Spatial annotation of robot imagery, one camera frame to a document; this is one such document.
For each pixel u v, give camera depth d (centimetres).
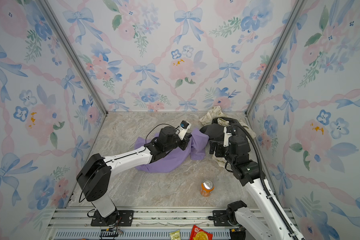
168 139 64
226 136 65
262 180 46
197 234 69
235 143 52
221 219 73
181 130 71
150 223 73
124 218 75
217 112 108
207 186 74
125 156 53
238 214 61
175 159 89
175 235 69
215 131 87
